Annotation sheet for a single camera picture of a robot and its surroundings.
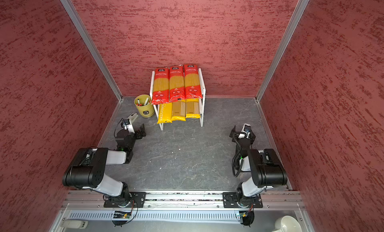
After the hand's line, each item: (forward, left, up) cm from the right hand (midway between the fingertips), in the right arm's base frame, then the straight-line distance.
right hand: (241, 129), depth 91 cm
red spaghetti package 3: (+14, +30, +26) cm, 42 cm away
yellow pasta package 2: (+9, +39, +10) cm, 41 cm away
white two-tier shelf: (+9, +25, +17) cm, 31 cm away
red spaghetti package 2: (+12, +47, +27) cm, 55 cm away
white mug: (-47, -10, -3) cm, 48 cm away
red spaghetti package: (+10, +38, +26) cm, 47 cm away
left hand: (+4, +67, 0) cm, 67 cm away
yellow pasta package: (+7, +47, +10) cm, 48 cm away
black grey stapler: (+15, +74, -5) cm, 76 cm away
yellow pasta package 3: (+10, +31, +10) cm, 34 cm away
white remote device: (-45, +83, -3) cm, 94 cm away
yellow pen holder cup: (+21, +65, +2) cm, 68 cm away
